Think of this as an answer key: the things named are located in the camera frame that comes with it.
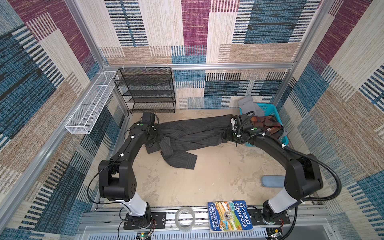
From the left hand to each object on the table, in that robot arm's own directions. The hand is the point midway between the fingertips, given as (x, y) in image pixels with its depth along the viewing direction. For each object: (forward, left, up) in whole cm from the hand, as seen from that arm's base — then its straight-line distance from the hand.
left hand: (160, 135), depth 89 cm
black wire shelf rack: (+37, +14, +4) cm, 40 cm away
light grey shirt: (+26, -59, -2) cm, 64 cm away
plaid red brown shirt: (+12, -71, -5) cm, 72 cm away
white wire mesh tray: (-5, +32, +20) cm, 38 cm away
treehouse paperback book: (-40, -36, -11) cm, 55 cm away
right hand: (-2, -38, -1) cm, 38 cm away
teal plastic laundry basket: (+26, -76, -6) cm, 80 cm away
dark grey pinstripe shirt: (+4, -4, -7) cm, 9 cm away
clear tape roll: (-45, -13, -10) cm, 48 cm away
